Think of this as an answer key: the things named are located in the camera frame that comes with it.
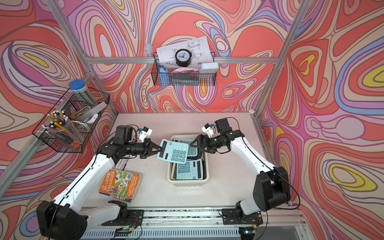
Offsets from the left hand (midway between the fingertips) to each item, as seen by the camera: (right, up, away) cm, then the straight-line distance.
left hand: (163, 149), depth 71 cm
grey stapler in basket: (-36, +17, +1) cm, 40 cm away
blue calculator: (+5, -1, +2) cm, 5 cm away
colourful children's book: (-24, -20, +8) cm, 33 cm away
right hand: (+17, -2, +7) cm, 18 cm away
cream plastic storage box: (+22, -9, +7) cm, 24 cm away
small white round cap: (+64, +24, +52) cm, 85 cm away
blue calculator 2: (+14, -12, +7) cm, 20 cm away
